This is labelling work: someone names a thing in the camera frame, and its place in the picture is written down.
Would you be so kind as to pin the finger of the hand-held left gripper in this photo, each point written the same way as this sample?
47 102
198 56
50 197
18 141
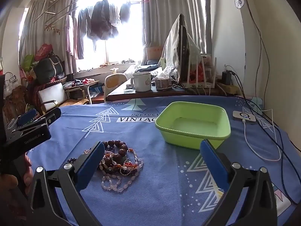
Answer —
27 117
53 115

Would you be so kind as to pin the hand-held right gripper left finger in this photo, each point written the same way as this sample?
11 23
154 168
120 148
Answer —
90 167

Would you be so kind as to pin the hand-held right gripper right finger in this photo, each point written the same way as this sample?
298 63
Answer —
212 167

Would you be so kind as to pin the green plastic basin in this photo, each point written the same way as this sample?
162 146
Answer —
178 113

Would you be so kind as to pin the person's left hand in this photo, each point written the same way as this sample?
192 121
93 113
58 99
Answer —
28 169

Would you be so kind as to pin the wooden armchair with white cushion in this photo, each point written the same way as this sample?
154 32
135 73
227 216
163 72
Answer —
50 95

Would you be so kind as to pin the low wooden table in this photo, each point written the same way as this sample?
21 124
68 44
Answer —
80 86

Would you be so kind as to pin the small pile of clothes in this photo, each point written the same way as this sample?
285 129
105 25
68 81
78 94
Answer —
82 81

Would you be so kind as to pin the dark green duffel bag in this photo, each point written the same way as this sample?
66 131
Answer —
49 68

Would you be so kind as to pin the white charging device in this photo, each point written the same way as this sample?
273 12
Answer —
244 117

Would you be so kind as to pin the blue printed tablecloth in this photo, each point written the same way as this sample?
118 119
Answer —
152 181

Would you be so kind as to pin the red bag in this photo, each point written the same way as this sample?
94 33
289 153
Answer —
44 50

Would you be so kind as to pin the white yellow chair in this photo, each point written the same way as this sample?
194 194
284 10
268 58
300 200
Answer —
115 82

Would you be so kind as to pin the dark wooden desk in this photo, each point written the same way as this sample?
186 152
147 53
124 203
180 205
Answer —
122 94

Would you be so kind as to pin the teal tissue pack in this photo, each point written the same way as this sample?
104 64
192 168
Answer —
257 103

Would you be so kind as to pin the yellowish power strip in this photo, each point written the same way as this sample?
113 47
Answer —
229 89

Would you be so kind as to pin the white antenna router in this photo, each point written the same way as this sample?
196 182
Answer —
199 84

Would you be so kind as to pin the grey curtain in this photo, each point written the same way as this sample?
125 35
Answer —
169 9
33 28

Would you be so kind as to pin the black power adapter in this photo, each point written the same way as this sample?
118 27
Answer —
226 77

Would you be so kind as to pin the orange plastic bag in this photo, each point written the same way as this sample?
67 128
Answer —
197 74

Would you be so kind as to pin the white enamel mug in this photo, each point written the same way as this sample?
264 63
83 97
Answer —
142 83

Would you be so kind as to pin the patterned paper bundle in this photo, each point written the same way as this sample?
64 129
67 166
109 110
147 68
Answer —
163 84

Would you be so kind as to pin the crinkled clear plastic bag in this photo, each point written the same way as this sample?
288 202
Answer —
168 71

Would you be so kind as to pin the row of hanging clothes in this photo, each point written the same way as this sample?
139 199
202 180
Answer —
101 21

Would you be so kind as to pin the dark blue folded cloth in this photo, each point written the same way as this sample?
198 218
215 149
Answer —
148 68

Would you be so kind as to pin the clear plastic storage box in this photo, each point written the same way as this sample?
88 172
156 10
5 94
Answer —
207 59

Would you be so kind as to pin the black monitor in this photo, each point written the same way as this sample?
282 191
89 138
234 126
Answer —
183 51

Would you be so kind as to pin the cardboard box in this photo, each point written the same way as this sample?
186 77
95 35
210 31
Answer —
154 52

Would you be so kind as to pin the round white wall sticker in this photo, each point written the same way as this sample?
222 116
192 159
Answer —
239 2

